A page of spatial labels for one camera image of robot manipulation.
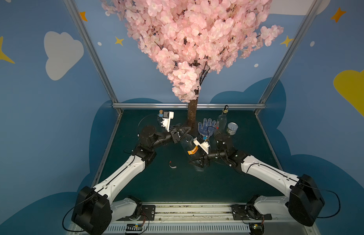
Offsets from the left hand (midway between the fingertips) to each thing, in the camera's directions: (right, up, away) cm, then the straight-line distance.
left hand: (190, 126), depth 67 cm
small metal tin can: (+32, -2, +37) cm, 49 cm away
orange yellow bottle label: (+1, -12, 0) cm, 12 cm away
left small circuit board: (-28, -51, +6) cm, 59 cm away
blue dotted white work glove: (+16, -1, +45) cm, 48 cm away
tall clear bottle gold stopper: (+23, +2, +31) cm, 39 cm away
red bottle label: (-9, -26, +23) cm, 36 cm away
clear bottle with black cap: (-1, -7, -1) cm, 7 cm away
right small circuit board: (+34, -52, +6) cm, 63 cm away
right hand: (+1, -15, +7) cm, 17 cm away
